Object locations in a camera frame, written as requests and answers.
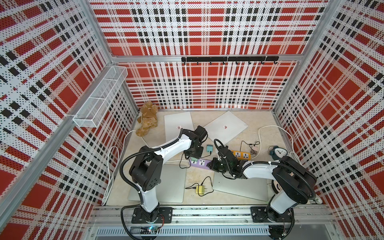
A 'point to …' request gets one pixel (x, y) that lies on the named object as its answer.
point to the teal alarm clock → (276, 152)
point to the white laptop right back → (225, 128)
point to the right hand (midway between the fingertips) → (208, 165)
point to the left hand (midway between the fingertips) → (196, 154)
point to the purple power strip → (201, 163)
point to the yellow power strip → (242, 155)
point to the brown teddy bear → (148, 119)
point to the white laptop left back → (174, 123)
